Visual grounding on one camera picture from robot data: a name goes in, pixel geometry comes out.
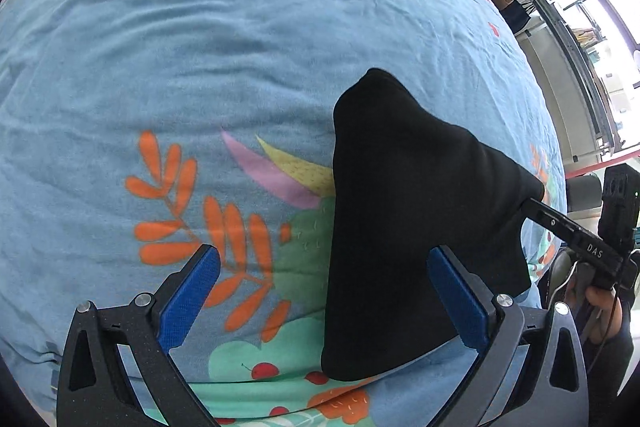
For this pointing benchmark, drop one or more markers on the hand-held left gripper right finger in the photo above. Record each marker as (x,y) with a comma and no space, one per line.
(457,302)

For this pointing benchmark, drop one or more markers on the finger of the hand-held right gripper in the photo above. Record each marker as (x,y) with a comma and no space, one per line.
(565,227)

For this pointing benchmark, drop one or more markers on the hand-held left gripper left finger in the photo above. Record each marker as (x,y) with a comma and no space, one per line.
(190,302)

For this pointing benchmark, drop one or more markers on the black pants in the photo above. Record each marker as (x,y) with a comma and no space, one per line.
(400,207)

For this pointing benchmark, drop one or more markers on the person's right forearm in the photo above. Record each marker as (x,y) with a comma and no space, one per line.
(612,362)

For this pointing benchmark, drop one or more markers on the person's right hand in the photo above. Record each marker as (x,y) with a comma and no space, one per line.
(597,302)

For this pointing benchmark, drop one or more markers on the grey chair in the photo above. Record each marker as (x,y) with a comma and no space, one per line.
(582,194)

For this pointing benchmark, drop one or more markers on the long desk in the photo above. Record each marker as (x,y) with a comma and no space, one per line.
(575,67)

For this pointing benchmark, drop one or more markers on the blue printed bedsheet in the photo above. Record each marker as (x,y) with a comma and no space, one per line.
(200,82)

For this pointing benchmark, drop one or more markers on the red metal frame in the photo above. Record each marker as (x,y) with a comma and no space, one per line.
(600,164)

